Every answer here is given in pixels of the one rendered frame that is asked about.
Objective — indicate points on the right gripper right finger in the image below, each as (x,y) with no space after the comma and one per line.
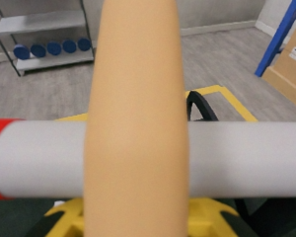
(204,219)

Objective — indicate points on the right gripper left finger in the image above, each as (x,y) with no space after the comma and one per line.
(72,223)

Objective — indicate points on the black clothes hanger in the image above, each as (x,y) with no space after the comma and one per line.
(277,215)

